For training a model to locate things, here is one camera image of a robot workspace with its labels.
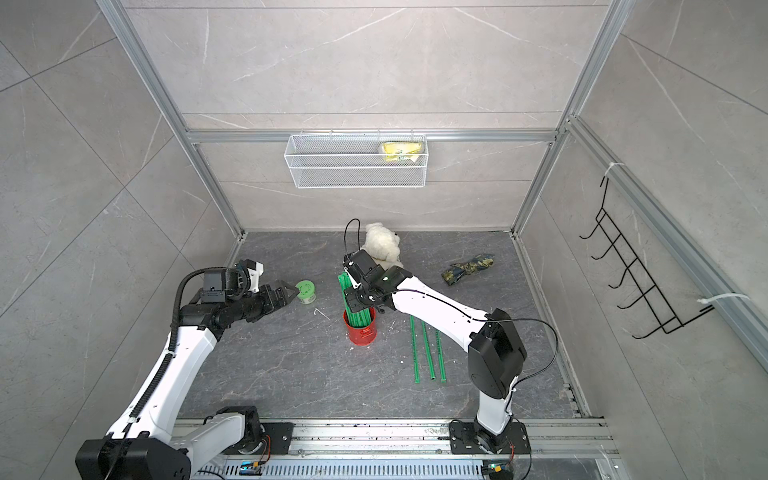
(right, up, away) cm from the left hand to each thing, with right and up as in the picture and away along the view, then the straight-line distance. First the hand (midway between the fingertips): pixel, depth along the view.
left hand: (287, 292), depth 79 cm
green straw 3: (+43, -21, +7) cm, 48 cm away
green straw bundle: (+19, -9, +7) cm, 22 cm away
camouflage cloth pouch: (+52, +5, +26) cm, 58 cm away
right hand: (+18, -2, +4) cm, 18 cm away
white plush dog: (+25, +13, +12) cm, 31 cm away
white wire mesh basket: (+16, +43, +22) cm, 51 cm away
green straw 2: (+40, -22, +7) cm, 46 cm away
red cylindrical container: (+20, -13, +5) cm, 24 cm away
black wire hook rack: (+84, +6, -13) cm, 85 cm away
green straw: (+35, -20, +9) cm, 42 cm away
